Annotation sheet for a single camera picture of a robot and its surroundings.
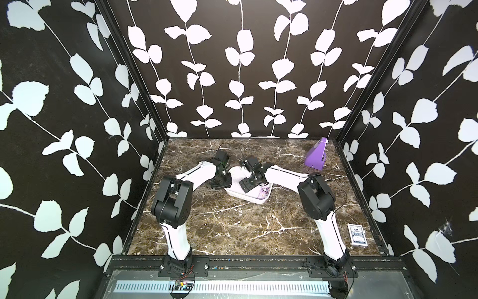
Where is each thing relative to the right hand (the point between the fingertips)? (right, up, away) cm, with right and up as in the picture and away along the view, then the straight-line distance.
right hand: (247, 180), depth 99 cm
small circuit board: (-26, -37, -29) cm, 54 cm away
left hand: (-9, -1, -4) cm, 10 cm away
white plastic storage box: (+7, -7, -4) cm, 10 cm away
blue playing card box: (+50, -22, -17) cm, 57 cm away
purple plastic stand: (+40, +12, +5) cm, 42 cm away
